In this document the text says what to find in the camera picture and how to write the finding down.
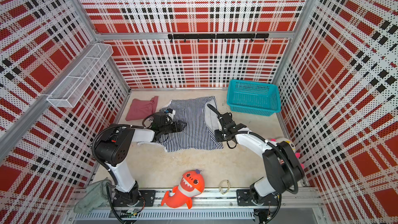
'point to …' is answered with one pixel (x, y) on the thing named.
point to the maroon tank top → (142, 108)
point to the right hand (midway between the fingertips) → (220, 135)
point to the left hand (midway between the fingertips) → (184, 124)
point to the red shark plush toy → (192, 184)
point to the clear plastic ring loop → (219, 188)
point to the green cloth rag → (96, 195)
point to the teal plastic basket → (254, 98)
